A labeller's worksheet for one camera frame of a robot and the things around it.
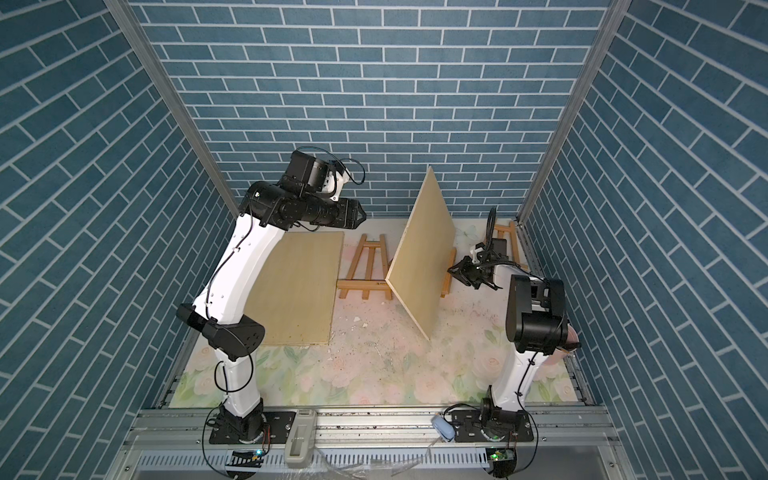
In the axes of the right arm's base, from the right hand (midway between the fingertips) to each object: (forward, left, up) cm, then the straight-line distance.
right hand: (452, 271), depth 99 cm
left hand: (-8, +26, +31) cm, 41 cm away
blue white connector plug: (-45, +3, -3) cm, 45 cm away
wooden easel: (-6, +29, -2) cm, 29 cm away
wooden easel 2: (-2, +2, 0) cm, 3 cm away
